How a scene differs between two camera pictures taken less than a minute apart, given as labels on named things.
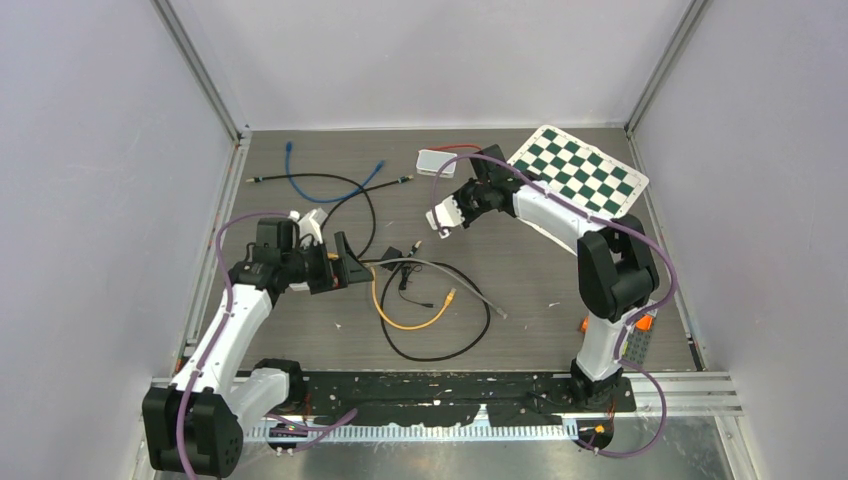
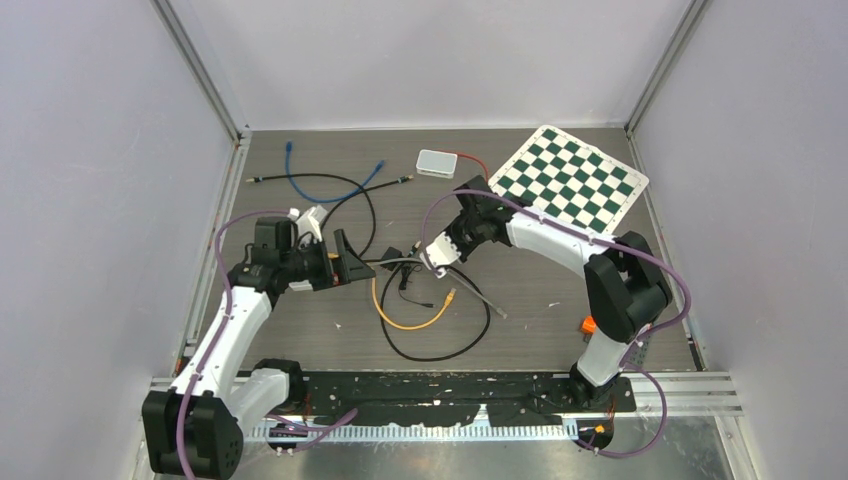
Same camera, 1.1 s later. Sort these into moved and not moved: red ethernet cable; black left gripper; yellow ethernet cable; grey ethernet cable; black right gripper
Moved: black right gripper; red ethernet cable
Not moved: grey ethernet cable; yellow ethernet cable; black left gripper
